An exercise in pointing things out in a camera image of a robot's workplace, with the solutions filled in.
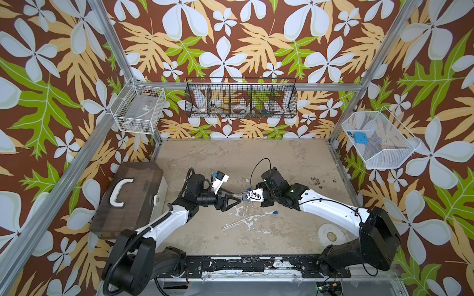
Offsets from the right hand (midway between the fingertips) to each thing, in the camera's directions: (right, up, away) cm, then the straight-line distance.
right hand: (253, 188), depth 84 cm
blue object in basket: (+52, +24, +2) cm, 57 cm away
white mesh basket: (+57, +23, -2) cm, 62 cm away
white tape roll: (+35, -20, -2) cm, 40 cm away
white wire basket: (-54, +38, +2) cm, 66 cm away
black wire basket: (-5, +47, +14) cm, 49 cm away
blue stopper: (+11, -13, +5) cm, 18 cm away
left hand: (-8, -2, -6) cm, 10 cm away
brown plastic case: (-51, -2, -6) cm, 52 cm away
